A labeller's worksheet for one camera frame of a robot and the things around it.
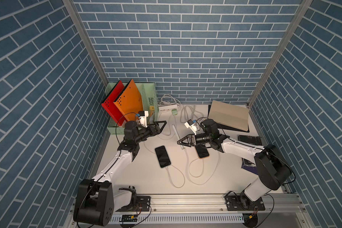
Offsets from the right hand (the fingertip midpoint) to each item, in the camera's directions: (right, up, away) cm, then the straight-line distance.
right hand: (181, 143), depth 77 cm
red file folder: (-42, +22, +5) cm, 48 cm away
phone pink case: (+14, -8, +14) cm, 21 cm away
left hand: (-8, +10, 0) cm, 13 cm away
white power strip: (-10, +21, +36) cm, 43 cm away
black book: (+49, -1, +21) cm, 54 cm away
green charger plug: (-5, +19, +37) cm, 41 cm away
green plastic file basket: (-24, +32, +27) cm, 48 cm away
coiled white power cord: (+6, +18, +38) cm, 43 cm away
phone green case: (-2, +5, -2) cm, 6 cm away
